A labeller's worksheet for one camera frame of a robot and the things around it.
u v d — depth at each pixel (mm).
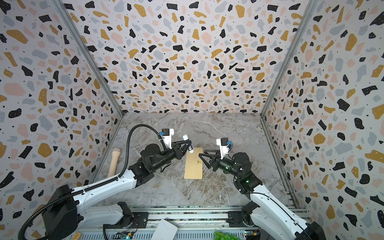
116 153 952
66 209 390
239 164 557
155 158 560
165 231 676
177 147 645
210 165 652
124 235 702
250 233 714
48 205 422
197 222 742
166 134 646
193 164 947
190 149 706
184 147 715
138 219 732
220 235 663
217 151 702
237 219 741
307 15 737
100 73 953
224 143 634
